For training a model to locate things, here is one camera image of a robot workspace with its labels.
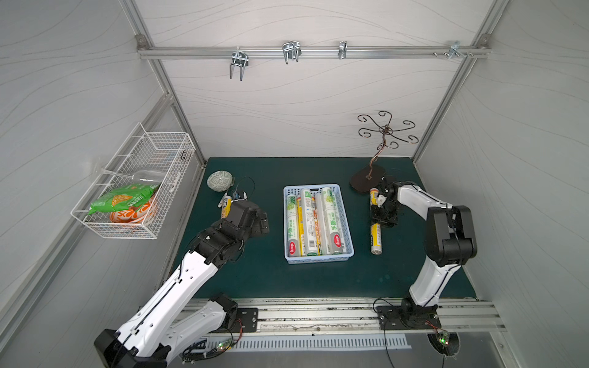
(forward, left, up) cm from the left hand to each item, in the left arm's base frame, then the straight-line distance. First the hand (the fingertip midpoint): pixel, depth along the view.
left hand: (252, 219), depth 74 cm
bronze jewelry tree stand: (+33, -44, -20) cm, 59 cm away
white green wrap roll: (+7, -19, -13) cm, 24 cm away
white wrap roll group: (+16, -24, -17) cm, 33 cm away
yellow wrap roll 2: (+3, -45, -17) cm, 49 cm away
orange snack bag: (-6, +30, +11) cm, 33 cm away
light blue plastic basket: (+24, -12, -15) cm, 31 cm away
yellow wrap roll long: (+7, -16, -18) cm, 25 cm away
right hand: (+10, -47, -18) cm, 52 cm away
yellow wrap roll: (+7, -22, -18) cm, 30 cm away
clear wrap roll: (+3, -29, -13) cm, 32 cm away
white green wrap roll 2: (+7, -12, -16) cm, 22 cm away
